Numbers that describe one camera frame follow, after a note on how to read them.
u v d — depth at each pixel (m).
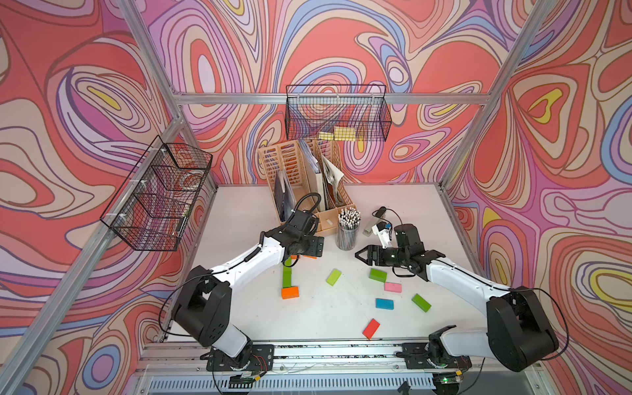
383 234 0.80
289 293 0.85
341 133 0.82
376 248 0.75
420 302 0.84
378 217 1.04
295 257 0.76
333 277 0.91
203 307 0.43
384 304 0.83
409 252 0.68
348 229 0.86
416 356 0.72
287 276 0.91
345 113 0.94
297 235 0.66
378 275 0.89
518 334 0.42
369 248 0.77
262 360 0.72
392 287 0.88
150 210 0.73
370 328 0.79
